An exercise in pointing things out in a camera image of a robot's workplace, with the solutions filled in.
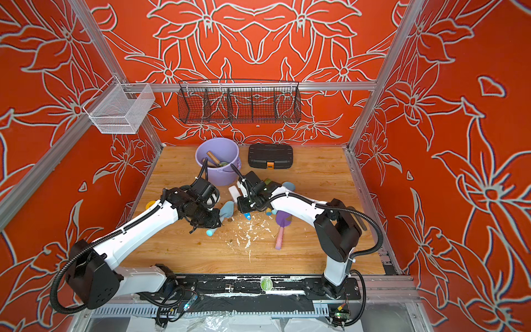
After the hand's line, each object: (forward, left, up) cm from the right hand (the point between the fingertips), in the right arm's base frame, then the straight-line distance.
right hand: (239, 203), depth 84 cm
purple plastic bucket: (+29, +13, -4) cm, 32 cm away
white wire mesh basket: (+36, +56, +23) cm, 70 cm away
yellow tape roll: (+3, +43, -7) cm, 44 cm away
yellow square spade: (+27, +16, 0) cm, 31 cm away
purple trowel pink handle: (-2, -19, -10) cm, 22 cm away
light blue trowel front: (-3, +5, -1) cm, 6 cm away
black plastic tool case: (+30, -13, -3) cm, 33 cm away
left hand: (-9, +6, +1) cm, 11 cm away
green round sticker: (-27, -12, -11) cm, 32 cm away
